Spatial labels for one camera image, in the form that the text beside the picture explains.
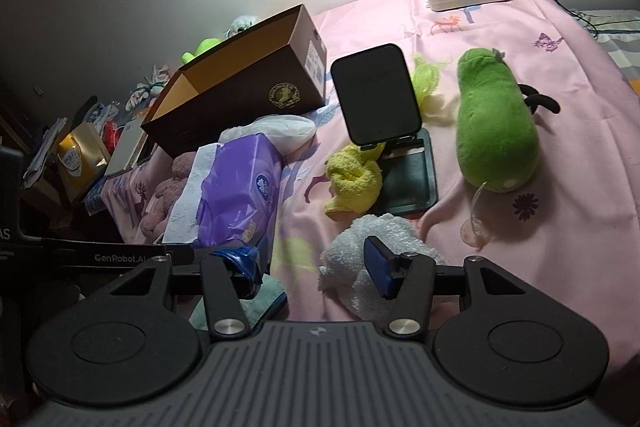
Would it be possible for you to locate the clear suction cup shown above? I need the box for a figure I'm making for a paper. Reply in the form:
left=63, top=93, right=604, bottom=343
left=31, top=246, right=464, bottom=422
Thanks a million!
left=460, top=183, right=494, bottom=251

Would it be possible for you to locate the yellow towel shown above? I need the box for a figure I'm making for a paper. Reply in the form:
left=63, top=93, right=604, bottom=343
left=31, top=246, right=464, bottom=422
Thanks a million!
left=324, top=143, right=385, bottom=215

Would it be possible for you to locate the black phone on stand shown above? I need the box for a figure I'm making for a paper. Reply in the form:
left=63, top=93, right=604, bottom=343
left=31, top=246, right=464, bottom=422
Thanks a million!
left=331, top=43, right=422, bottom=148

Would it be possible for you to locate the pink plush teddy bear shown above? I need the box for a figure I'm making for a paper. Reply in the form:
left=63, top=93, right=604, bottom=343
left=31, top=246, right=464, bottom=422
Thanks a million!
left=139, top=152, right=195, bottom=243

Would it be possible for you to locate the white fluffy towel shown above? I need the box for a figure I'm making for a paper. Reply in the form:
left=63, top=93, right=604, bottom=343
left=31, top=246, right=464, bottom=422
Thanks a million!
left=318, top=213, right=446, bottom=323

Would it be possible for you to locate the red package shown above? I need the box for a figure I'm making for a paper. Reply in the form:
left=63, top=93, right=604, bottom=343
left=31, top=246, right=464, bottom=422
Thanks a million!
left=102, top=120, right=122, bottom=154

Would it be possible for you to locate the brown cardboard storage box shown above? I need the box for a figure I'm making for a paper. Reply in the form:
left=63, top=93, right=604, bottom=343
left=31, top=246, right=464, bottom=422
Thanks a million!
left=142, top=4, right=326, bottom=157

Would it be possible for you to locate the gold paper bag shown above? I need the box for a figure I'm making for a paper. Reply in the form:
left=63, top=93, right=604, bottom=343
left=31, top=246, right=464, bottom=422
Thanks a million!
left=56, top=122, right=111, bottom=202

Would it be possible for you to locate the lime green mesh scrunchie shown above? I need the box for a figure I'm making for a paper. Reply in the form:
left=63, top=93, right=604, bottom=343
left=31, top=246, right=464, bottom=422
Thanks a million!
left=410, top=53, right=450, bottom=109

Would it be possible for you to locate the pink patterned bed sheet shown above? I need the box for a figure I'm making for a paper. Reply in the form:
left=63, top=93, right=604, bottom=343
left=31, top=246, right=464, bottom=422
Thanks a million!
left=98, top=0, right=640, bottom=375

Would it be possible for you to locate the purple tissue pack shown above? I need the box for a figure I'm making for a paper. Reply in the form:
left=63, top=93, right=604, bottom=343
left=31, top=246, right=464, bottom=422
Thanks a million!
left=163, top=133, right=282, bottom=275

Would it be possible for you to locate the teal green sock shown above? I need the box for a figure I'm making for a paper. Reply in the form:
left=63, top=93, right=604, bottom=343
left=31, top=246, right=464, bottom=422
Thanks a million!
left=189, top=274, right=288, bottom=331

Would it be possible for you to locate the white plastic bag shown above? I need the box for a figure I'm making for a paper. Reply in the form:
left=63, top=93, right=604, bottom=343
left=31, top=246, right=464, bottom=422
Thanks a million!
left=218, top=115, right=317, bottom=156

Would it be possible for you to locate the white booklet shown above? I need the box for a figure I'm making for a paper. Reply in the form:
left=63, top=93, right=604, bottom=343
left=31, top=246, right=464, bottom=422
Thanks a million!
left=104, top=117, right=146, bottom=178

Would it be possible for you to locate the green plush caterpillar toy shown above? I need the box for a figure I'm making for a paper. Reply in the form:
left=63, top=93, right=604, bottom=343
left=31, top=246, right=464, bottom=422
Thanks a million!
left=456, top=48, right=561, bottom=193

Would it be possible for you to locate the lime green plush toy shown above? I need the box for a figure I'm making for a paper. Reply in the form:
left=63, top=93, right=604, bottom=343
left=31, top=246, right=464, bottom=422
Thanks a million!
left=181, top=38, right=222, bottom=64

